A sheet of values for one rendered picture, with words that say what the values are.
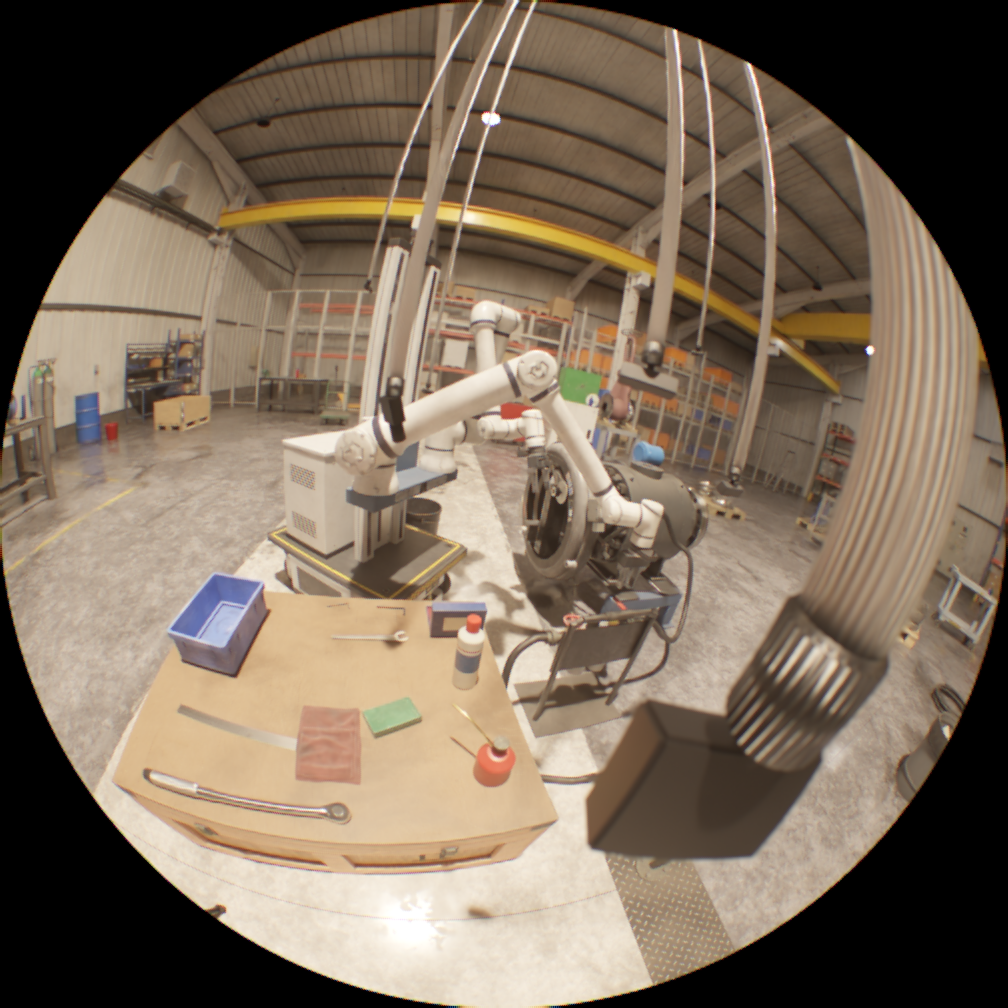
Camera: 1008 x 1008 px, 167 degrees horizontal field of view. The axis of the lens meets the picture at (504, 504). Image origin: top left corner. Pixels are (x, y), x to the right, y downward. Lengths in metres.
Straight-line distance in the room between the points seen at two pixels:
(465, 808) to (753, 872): 1.19
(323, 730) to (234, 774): 0.24
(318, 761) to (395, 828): 0.21
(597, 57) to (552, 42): 0.83
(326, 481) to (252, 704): 1.00
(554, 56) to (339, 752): 8.73
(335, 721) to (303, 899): 0.65
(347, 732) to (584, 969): 0.99
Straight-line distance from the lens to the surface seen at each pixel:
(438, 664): 1.00
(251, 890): 1.30
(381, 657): 1.01
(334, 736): 0.84
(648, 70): 8.39
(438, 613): 1.00
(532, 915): 1.24
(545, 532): 1.84
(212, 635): 1.16
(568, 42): 8.17
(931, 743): 2.54
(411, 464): 1.72
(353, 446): 1.10
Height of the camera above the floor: 1.21
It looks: 19 degrees down
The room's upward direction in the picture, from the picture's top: 11 degrees clockwise
